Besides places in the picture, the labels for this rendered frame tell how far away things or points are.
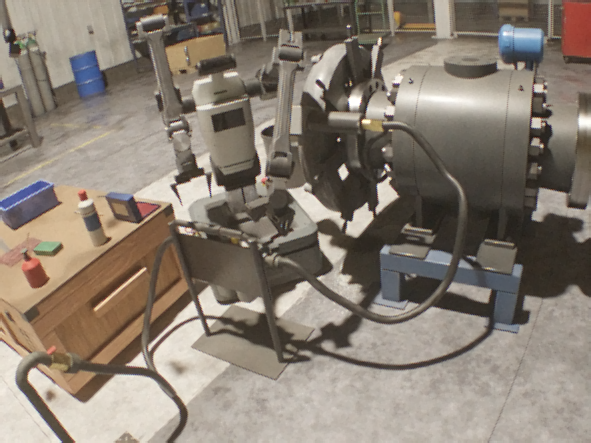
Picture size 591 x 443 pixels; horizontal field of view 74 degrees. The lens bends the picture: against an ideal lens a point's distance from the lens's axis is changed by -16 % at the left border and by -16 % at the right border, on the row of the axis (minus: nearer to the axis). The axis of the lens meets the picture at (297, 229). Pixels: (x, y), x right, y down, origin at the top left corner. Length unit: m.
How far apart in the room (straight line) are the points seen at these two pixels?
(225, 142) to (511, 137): 1.15
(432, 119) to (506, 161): 0.30
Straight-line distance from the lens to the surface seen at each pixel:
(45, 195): 2.41
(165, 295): 2.06
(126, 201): 1.85
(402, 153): 1.68
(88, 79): 9.54
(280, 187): 1.35
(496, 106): 1.63
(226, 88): 2.00
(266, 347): 1.80
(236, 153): 2.00
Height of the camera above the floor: 1.25
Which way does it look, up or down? 30 degrees down
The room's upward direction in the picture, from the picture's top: 9 degrees counter-clockwise
